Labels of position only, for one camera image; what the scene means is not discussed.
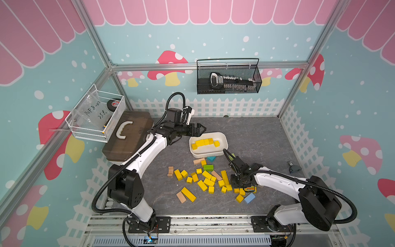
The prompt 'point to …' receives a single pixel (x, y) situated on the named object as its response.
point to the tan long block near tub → (198, 161)
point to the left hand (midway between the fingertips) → (199, 130)
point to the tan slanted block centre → (216, 175)
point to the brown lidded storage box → (128, 136)
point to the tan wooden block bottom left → (181, 197)
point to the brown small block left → (171, 171)
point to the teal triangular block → (211, 158)
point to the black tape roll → (112, 104)
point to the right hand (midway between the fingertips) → (233, 183)
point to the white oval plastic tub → (208, 144)
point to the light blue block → (249, 198)
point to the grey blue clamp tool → (293, 168)
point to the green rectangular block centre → (208, 167)
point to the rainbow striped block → (252, 188)
